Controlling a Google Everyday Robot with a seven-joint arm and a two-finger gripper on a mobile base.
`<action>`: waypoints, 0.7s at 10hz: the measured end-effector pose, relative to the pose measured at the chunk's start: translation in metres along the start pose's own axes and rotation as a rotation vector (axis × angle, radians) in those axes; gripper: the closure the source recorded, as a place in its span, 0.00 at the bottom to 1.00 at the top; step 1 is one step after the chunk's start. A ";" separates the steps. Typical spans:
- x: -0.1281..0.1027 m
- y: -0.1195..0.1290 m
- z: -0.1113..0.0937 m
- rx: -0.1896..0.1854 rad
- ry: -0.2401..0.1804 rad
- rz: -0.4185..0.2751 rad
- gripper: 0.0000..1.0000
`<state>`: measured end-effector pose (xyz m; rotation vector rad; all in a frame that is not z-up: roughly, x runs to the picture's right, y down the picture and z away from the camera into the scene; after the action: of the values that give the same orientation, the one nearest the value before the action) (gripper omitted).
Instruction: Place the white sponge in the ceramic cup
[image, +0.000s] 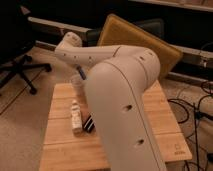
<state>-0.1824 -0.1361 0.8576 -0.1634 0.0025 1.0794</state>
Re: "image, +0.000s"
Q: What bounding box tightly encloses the black office chair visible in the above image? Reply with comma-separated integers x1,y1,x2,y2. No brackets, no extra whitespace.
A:
0,0,52,94

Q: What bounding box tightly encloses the dark chair behind board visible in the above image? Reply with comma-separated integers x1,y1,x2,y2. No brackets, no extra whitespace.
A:
86,18,164,46

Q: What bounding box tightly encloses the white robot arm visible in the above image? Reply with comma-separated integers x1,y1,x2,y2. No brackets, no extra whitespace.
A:
55,32,167,171

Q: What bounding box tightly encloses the white plastic bottle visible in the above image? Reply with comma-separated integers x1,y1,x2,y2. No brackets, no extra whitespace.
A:
70,100,82,134

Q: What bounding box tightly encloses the black striped eraser block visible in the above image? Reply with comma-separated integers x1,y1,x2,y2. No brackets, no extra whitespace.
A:
83,116,95,133

